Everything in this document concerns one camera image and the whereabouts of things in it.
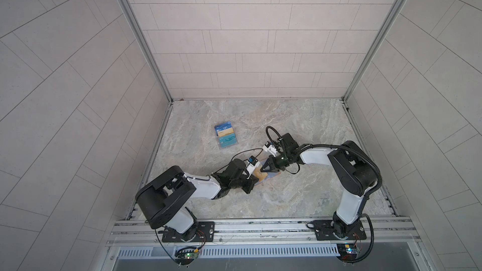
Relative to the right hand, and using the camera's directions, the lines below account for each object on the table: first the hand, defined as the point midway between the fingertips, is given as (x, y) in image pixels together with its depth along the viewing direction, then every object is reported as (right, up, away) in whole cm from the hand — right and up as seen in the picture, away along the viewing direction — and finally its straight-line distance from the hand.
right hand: (262, 171), depth 86 cm
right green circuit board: (+30, -24, -18) cm, 43 cm away
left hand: (0, -4, -1) cm, 4 cm away
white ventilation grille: (-12, -24, -18) cm, 32 cm away
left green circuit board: (-28, -23, -21) cm, 42 cm away
